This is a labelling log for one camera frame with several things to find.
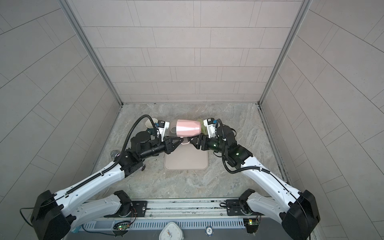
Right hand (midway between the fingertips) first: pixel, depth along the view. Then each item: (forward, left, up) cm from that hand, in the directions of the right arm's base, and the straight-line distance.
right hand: (192, 140), depth 70 cm
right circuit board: (-32, -25, -25) cm, 47 cm away
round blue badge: (-33, -5, -23) cm, 40 cm away
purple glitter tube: (+5, +45, -17) cm, 49 cm away
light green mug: (+1, -6, +8) cm, 10 cm away
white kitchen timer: (-32, +11, -20) cm, 39 cm away
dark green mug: (+19, +26, -15) cm, 36 cm away
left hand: (-1, +3, +2) cm, 4 cm away
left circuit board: (-29, +33, -19) cm, 47 cm away
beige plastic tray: (+3, +5, -22) cm, 23 cm away
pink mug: (+2, +1, +7) cm, 8 cm away
